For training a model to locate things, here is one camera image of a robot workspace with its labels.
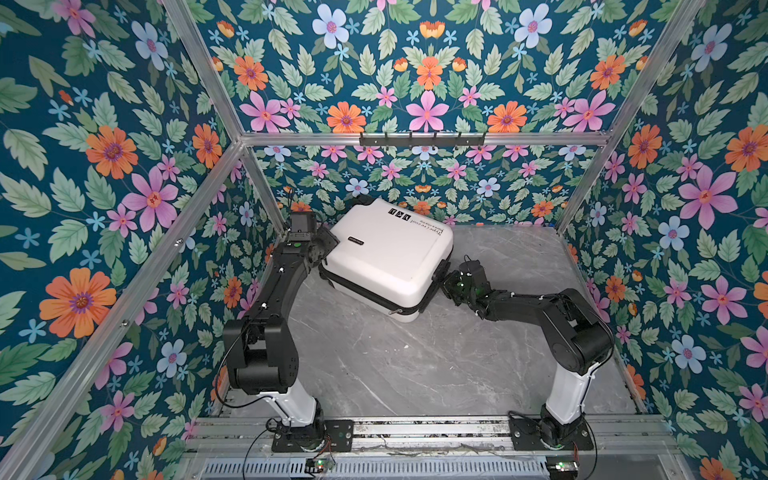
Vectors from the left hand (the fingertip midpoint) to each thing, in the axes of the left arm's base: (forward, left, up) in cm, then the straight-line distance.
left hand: (336, 234), depth 87 cm
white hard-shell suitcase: (-8, -15, -2) cm, 17 cm away
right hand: (-7, -30, -15) cm, 34 cm away
